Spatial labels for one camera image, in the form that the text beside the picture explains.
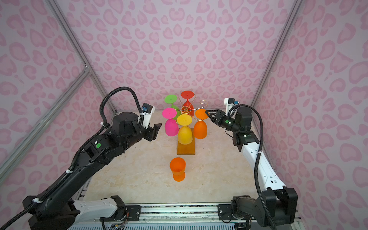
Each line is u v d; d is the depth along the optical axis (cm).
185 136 75
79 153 42
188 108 78
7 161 51
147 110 52
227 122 63
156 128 56
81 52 85
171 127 78
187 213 75
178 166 77
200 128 77
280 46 82
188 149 96
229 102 67
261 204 37
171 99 82
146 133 55
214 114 65
